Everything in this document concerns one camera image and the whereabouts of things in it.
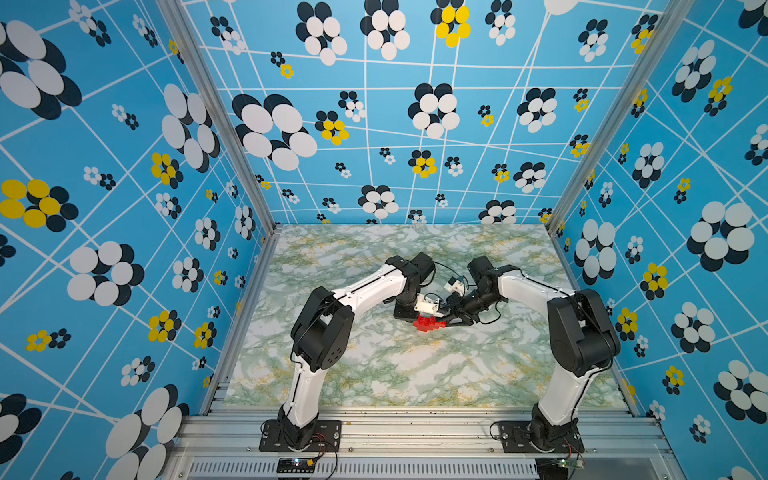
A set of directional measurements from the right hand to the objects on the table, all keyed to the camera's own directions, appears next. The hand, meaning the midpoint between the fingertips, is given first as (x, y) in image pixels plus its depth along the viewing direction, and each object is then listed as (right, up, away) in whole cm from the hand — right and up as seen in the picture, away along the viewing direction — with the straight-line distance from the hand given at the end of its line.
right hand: (446, 320), depth 88 cm
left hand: (-9, +3, +3) cm, 10 cm away
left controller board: (-40, -32, -16) cm, 53 cm away
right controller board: (+22, -30, -20) cm, 42 cm away
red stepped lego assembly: (-5, -1, 0) cm, 5 cm away
